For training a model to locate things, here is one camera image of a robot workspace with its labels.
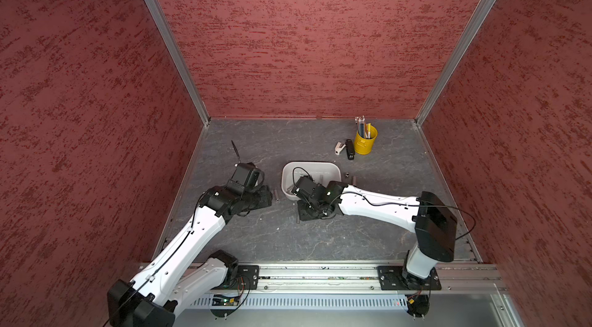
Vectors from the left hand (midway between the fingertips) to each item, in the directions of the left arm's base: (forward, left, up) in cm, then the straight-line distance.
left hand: (265, 202), depth 77 cm
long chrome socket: (+9, -2, -13) cm, 16 cm away
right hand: (-2, -14, -7) cm, 16 cm away
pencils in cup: (+36, -41, -3) cm, 55 cm away
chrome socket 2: (+16, -36, -13) cm, 41 cm away
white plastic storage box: (+19, -22, -11) cm, 31 cm away
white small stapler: (+33, -30, -12) cm, 46 cm away
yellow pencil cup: (+30, -41, -6) cm, 51 cm away
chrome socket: (+18, -32, -12) cm, 39 cm away
